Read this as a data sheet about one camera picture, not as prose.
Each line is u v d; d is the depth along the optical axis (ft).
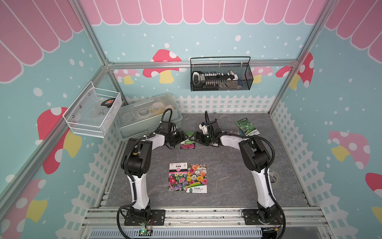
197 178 2.86
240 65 2.95
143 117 2.97
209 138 2.80
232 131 3.58
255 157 1.93
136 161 1.83
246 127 3.68
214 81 2.86
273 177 2.86
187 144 3.35
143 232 2.35
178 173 2.93
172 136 2.93
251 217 2.42
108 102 2.55
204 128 3.17
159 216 2.44
